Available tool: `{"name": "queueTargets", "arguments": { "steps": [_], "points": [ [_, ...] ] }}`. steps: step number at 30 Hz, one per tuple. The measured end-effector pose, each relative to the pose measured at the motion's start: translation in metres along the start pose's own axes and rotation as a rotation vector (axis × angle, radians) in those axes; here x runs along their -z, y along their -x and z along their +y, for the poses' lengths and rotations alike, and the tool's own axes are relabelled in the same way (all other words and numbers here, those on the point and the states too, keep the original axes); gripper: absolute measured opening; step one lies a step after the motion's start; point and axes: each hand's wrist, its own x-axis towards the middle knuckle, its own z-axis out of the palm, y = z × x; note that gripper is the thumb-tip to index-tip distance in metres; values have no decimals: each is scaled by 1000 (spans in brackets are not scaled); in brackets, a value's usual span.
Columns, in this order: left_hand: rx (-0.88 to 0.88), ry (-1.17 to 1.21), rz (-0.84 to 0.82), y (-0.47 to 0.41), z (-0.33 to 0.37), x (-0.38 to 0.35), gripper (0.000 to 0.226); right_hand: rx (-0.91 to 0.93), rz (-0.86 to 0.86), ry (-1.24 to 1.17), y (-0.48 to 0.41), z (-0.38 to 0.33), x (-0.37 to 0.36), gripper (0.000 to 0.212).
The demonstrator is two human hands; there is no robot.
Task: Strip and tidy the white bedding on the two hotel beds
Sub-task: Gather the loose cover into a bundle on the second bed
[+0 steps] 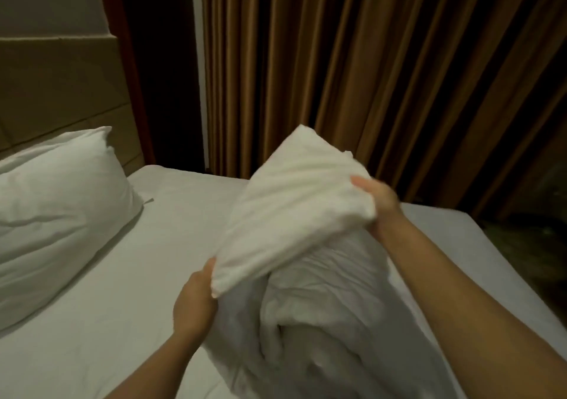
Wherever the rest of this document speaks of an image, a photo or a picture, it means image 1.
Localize white bed sheet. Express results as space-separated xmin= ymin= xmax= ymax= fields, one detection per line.
xmin=0 ymin=164 xmax=567 ymax=399

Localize dark wooden column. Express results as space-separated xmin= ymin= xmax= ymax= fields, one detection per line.
xmin=96 ymin=0 xmax=209 ymax=172

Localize person's left forearm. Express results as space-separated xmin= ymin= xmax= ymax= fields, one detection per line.
xmin=105 ymin=332 xmax=205 ymax=399

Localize beige padded headboard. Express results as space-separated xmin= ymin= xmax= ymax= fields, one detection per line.
xmin=0 ymin=35 xmax=147 ymax=176

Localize person's right hand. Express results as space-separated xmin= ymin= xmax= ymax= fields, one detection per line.
xmin=350 ymin=175 xmax=410 ymax=247

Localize white pillow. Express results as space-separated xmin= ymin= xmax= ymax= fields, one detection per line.
xmin=0 ymin=126 xmax=145 ymax=333

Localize person's left hand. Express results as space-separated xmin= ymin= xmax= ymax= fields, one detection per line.
xmin=172 ymin=256 xmax=220 ymax=344

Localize white duvet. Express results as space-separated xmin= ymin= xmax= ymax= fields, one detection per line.
xmin=202 ymin=124 xmax=457 ymax=399

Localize brown curtain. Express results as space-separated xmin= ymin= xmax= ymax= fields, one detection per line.
xmin=202 ymin=0 xmax=567 ymax=223

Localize person's right forearm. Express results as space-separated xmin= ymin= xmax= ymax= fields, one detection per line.
xmin=381 ymin=221 xmax=567 ymax=399

